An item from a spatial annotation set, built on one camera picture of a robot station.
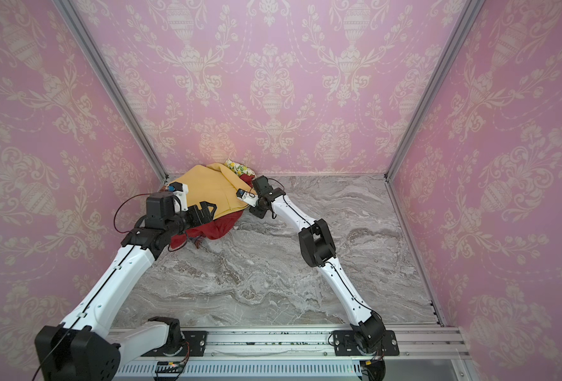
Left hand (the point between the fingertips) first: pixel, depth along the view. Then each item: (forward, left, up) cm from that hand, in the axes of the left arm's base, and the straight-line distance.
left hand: (207, 209), depth 79 cm
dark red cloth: (+4, +3, -19) cm, 19 cm away
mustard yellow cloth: (+27, +7, -17) cm, 33 cm away
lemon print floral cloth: (+38, -3, -17) cm, 42 cm away
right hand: (+19, -13, -21) cm, 31 cm away
